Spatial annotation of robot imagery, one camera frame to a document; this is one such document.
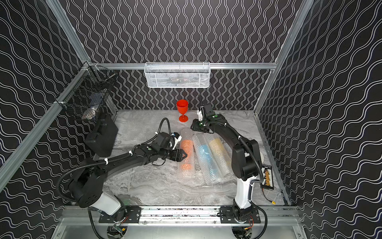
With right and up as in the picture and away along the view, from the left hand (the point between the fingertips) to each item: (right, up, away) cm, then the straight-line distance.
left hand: (183, 152), depth 84 cm
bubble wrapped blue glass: (+16, -10, -2) cm, 19 cm away
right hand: (+6, +14, +9) cm, 18 cm away
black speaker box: (-47, +7, +1) cm, 48 cm away
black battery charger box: (+48, -17, 0) cm, 50 cm away
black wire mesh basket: (-61, +34, +10) cm, 71 cm away
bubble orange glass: (+2, -8, 0) cm, 8 cm away
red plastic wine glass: (-2, +29, +23) cm, 37 cm away
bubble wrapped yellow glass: (+22, -2, +6) cm, 23 cm away
